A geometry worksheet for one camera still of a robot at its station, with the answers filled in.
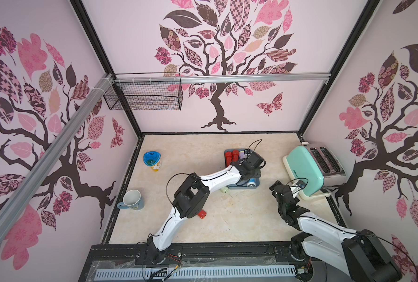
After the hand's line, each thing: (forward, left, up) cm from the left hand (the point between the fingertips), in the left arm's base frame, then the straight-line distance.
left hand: (255, 172), depth 92 cm
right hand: (-7, -12, -1) cm, 14 cm away
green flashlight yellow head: (-7, +17, -5) cm, 19 cm away
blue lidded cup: (+8, +56, +3) cm, 57 cm away
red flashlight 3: (+14, +9, -3) cm, 17 cm away
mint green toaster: (-3, -28, +11) cm, 30 cm away
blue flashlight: (-4, +2, -4) cm, 6 cm away
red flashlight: (-20, +29, -5) cm, 35 cm away
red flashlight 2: (+13, +14, -4) cm, 19 cm away
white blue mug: (-14, +63, -1) cm, 64 cm away
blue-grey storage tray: (-12, +11, +7) cm, 17 cm away
